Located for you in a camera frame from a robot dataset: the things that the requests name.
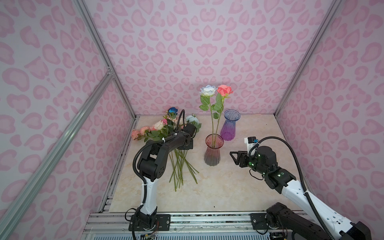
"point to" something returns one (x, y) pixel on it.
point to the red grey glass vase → (212, 155)
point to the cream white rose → (159, 125)
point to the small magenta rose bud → (165, 121)
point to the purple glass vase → (228, 129)
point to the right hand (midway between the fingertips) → (234, 152)
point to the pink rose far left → (134, 133)
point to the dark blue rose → (172, 112)
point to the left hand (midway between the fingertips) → (187, 143)
